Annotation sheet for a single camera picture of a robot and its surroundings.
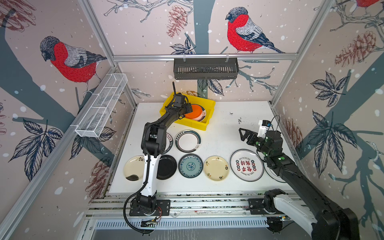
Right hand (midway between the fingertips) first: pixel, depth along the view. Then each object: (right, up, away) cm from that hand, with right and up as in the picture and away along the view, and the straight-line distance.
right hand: (244, 132), depth 81 cm
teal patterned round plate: (-30, -21, +7) cm, 37 cm away
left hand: (-32, +16, +24) cm, 43 cm away
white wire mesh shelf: (-78, +22, +5) cm, 81 cm away
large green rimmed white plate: (-22, +9, +30) cm, 38 cm away
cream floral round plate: (-15, -22, +6) cm, 27 cm away
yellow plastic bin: (-16, +17, +36) cm, 43 cm away
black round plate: (-44, -22, +6) cm, 49 cm away
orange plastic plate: (-27, +12, +30) cm, 41 cm away
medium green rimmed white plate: (-32, -8, +18) cm, 38 cm away
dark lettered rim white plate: (-45, -9, +17) cm, 49 cm away
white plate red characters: (+4, -21, +7) cm, 22 cm away
